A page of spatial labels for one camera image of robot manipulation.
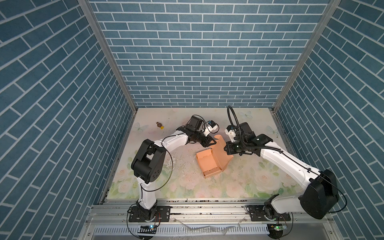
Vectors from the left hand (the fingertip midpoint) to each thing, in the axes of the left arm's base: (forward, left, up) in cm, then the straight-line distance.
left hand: (214, 141), depth 89 cm
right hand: (-6, -4, +4) cm, 9 cm away
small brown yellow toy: (+21, +37, -10) cm, 44 cm away
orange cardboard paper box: (-8, 0, -11) cm, 13 cm away
